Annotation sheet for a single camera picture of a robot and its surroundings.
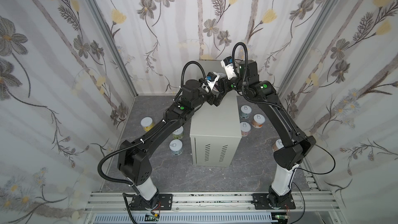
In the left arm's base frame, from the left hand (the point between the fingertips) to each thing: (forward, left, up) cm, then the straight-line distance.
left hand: (218, 81), depth 72 cm
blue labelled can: (-17, +22, -35) cm, 44 cm away
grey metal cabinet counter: (-24, +3, -6) cm, 25 cm away
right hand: (+3, -1, +3) cm, 4 cm away
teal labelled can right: (+7, -23, -33) cm, 41 cm away
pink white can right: (-5, -21, -34) cm, 40 cm away
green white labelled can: (-8, +21, -34) cm, 41 cm away
